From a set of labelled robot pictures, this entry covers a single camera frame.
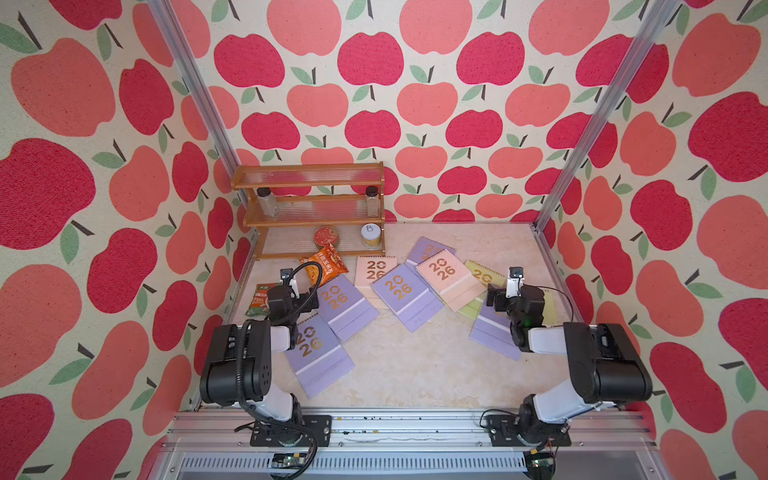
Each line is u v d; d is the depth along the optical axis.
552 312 0.96
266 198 0.97
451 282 1.01
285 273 0.82
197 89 0.83
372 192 0.98
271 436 0.68
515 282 0.81
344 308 0.96
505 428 0.74
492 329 0.91
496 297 0.87
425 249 1.12
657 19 0.70
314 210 1.20
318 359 0.86
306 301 0.72
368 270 1.05
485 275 1.04
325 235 1.12
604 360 0.51
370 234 1.11
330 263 1.04
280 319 0.71
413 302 0.98
